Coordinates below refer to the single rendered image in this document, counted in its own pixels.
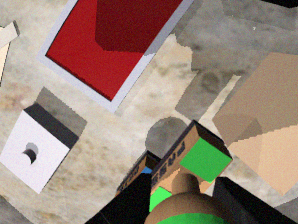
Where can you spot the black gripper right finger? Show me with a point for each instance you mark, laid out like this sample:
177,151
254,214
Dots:
244,206

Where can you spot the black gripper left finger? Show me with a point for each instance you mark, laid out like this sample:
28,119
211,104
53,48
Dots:
131,206

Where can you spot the cream inspection card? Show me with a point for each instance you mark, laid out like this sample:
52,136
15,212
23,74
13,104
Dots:
7,34

